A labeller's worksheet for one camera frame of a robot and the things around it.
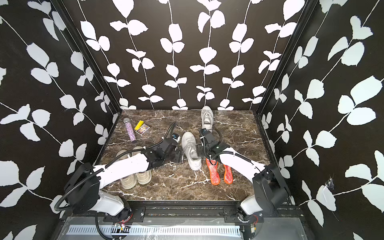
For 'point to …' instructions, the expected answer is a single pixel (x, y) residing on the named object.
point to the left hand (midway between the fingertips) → (180, 149)
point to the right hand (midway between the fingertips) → (199, 145)
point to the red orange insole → (213, 166)
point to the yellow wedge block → (139, 124)
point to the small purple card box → (143, 129)
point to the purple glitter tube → (127, 121)
